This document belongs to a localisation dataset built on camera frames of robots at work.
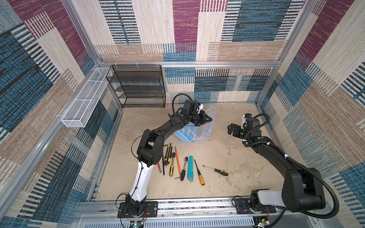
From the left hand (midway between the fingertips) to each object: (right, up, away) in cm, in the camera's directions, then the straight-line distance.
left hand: (214, 117), depth 88 cm
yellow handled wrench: (-25, -30, -1) cm, 39 cm away
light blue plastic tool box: (-8, -11, +6) cm, 15 cm away
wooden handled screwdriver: (-9, -34, -5) cm, 35 cm away
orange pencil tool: (-22, -29, +1) cm, 36 cm away
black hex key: (-31, -31, -1) cm, 43 cm away
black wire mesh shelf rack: (-54, +24, +23) cm, 63 cm away
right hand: (+13, -8, +1) cm, 15 cm away
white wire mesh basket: (-70, +3, -17) cm, 72 cm away
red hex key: (-34, -29, 0) cm, 44 cm away
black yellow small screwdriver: (+4, -32, -5) cm, 32 cm away
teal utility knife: (-14, -33, -3) cm, 36 cm away
